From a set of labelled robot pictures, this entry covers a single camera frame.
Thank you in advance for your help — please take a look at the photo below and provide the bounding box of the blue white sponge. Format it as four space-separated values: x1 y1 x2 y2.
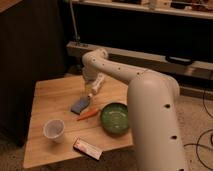
71 97 90 114

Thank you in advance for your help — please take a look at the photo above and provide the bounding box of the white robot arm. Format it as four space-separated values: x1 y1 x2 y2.
82 48 189 171

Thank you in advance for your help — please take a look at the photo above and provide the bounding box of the orange carrot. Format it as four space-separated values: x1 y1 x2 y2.
77 108 99 121

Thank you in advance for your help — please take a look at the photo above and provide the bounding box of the wooden table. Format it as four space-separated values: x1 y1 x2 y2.
23 76 132 168

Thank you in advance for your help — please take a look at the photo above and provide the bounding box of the green bowl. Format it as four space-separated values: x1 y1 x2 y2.
100 102 129 135

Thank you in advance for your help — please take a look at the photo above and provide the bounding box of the vertical metal pole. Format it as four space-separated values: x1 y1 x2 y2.
69 0 80 45

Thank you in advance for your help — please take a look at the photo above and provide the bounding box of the small flat box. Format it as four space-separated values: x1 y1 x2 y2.
73 138 102 160

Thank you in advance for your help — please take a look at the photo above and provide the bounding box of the upper shelf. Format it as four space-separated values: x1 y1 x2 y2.
63 0 213 20

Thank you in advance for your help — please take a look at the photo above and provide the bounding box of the metal rail beam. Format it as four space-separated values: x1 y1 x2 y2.
66 41 213 81

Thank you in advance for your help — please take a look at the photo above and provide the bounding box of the black handle on rail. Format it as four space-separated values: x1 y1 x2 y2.
165 56 195 66

